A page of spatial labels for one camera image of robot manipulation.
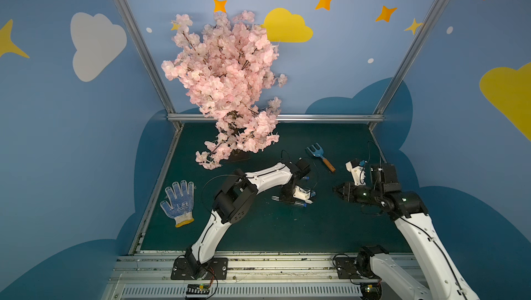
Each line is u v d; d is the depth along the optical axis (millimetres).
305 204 885
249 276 734
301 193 820
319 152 1083
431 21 800
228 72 677
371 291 732
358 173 669
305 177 798
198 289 730
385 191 549
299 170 765
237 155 1076
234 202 538
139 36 839
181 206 886
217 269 737
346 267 749
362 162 672
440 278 398
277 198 840
